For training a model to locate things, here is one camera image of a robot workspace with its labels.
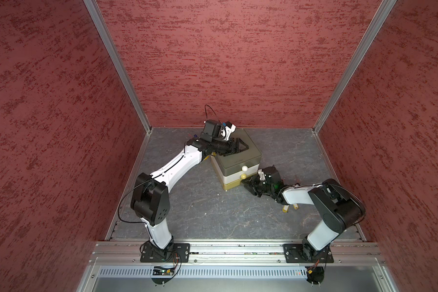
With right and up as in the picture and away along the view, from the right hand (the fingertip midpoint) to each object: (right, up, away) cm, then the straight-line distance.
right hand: (241, 185), depth 91 cm
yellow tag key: (+21, -10, -4) cm, 24 cm away
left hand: (-1, +17, -11) cm, 21 cm away
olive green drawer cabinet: (+3, +15, -11) cm, 19 cm away
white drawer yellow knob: (-1, +6, -5) cm, 8 cm away
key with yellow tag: (+26, -10, -4) cm, 28 cm away
